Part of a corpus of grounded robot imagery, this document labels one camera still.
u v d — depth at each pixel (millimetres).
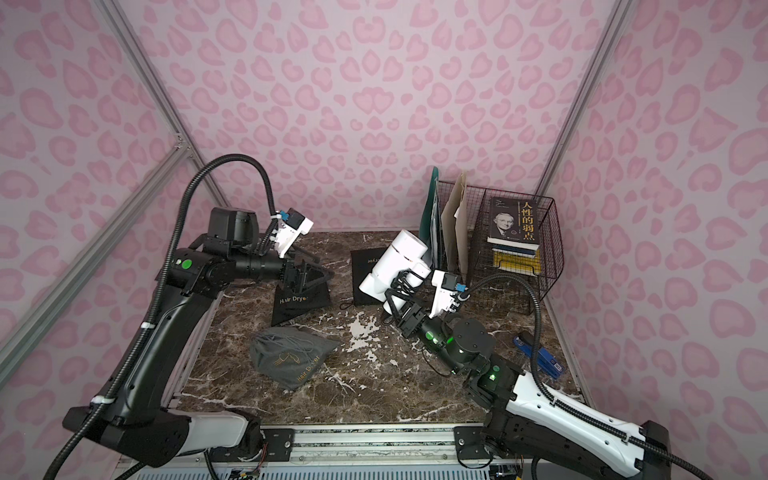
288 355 819
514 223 920
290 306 914
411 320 549
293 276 556
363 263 1116
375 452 730
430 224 903
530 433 594
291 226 552
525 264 898
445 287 554
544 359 835
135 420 373
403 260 592
